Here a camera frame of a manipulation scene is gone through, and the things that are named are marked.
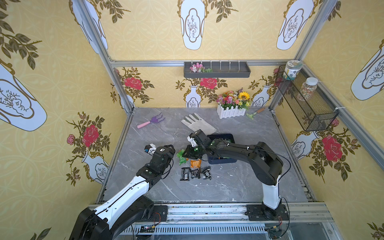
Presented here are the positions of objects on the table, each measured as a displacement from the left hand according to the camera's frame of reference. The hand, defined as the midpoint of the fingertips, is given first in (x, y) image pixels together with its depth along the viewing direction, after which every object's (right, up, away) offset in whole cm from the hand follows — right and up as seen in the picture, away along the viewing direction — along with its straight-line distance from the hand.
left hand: (168, 146), depth 84 cm
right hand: (+10, -3, +5) cm, 11 cm away
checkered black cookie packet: (+22, -15, +2) cm, 26 cm away
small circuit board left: (-8, -38, -11) cm, 40 cm away
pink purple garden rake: (-16, +16, +32) cm, 39 cm away
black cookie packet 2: (+15, -15, +2) cm, 22 cm away
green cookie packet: (+8, -7, +2) cm, 11 cm away
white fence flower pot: (+43, +27, +22) cm, 55 cm away
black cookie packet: (+10, -17, +2) cm, 19 cm away
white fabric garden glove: (+17, +12, +28) cm, 34 cm away
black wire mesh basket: (+80, +22, -2) cm, 83 cm away
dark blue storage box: (+38, +3, +16) cm, 42 cm away
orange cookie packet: (+16, -11, +6) cm, 20 cm away
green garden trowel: (+60, +19, +33) cm, 71 cm away
